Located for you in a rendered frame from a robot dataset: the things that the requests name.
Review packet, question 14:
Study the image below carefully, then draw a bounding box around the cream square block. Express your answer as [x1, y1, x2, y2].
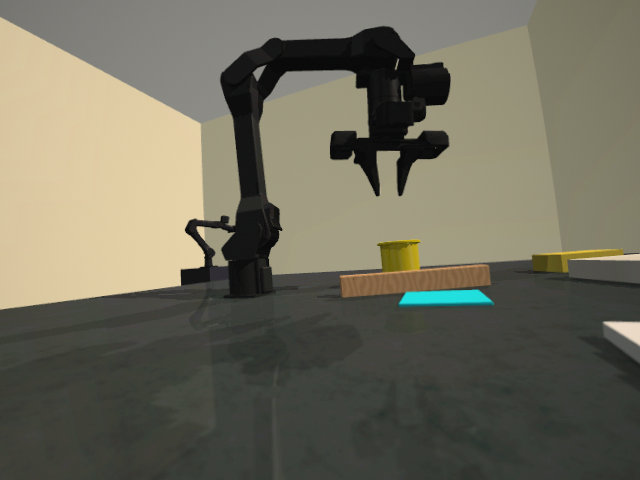
[603, 322, 640, 363]

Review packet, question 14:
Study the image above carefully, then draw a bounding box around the yellow flat bar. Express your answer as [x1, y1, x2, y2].
[531, 249, 624, 273]

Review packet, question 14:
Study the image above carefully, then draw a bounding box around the yellow plastic cup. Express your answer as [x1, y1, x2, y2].
[377, 240, 420, 273]

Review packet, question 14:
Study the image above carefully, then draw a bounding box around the brown wooden plank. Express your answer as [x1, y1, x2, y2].
[339, 265, 490, 298]

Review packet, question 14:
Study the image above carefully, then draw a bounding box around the cream rectangular block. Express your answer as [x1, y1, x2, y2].
[567, 254, 640, 284]

